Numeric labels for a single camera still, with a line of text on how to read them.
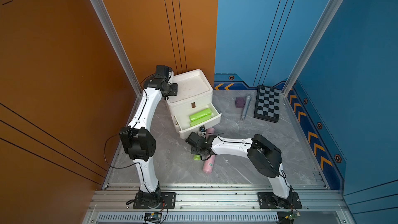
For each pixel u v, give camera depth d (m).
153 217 0.72
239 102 1.09
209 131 0.93
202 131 0.83
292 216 0.70
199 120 0.88
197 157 0.84
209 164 0.81
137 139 0.51
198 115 0.92
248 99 1.12
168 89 0.72
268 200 0.72
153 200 0.65
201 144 0.69
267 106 1.06
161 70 0.67
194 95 0.86
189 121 0.92
